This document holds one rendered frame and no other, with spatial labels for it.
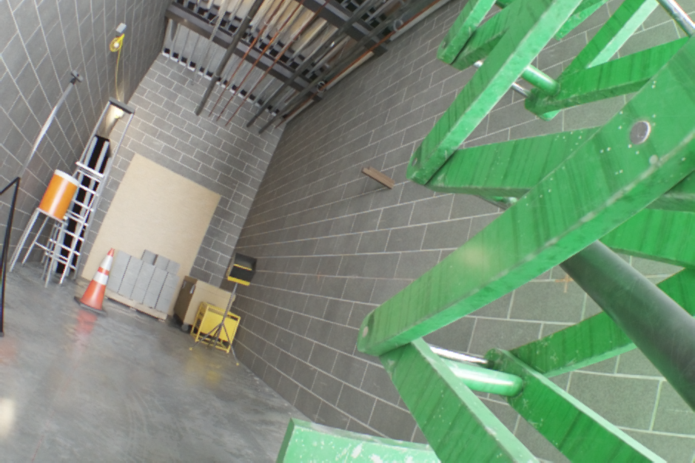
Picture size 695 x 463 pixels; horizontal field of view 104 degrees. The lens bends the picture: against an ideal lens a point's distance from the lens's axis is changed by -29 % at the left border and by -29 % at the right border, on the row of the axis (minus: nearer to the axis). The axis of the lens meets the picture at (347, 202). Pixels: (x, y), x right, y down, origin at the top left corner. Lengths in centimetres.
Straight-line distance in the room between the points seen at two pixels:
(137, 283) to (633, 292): 568
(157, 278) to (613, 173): 570
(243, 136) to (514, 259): 739
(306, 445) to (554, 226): 84
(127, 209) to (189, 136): 181
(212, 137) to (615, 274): 731
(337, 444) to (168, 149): 673
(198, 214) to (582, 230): 701
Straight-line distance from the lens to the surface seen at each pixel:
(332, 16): 506
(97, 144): 628
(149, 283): 589
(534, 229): 49
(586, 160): 47
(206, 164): 741
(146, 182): 723
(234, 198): 740
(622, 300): 61
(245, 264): 463
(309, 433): 106
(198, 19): 662
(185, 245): 716
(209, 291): 577
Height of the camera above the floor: 73
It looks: 19 degrees up
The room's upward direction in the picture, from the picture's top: 18 degrees clockwise
